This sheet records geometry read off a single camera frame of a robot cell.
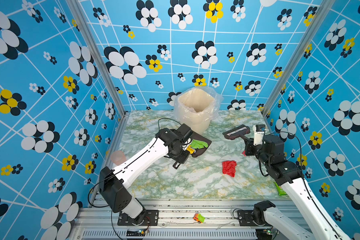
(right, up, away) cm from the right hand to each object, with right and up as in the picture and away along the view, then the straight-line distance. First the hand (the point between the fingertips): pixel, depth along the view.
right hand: (248, 139), depth 74 cm
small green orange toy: (-25, -38, -2) cm, 46 cm away
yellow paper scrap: (-29, -6, +1) cm, 30 cm away
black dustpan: (-26, +1, +10) cm, 28 cm away
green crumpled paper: (-24, -3, +5) cm, 25 cm away
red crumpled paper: (-5, -19, +14) cm, 24 cm away
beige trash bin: (-21, +5, +31) cm, 38 cm away
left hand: (-33, -10, +2) cm, 34 cm away
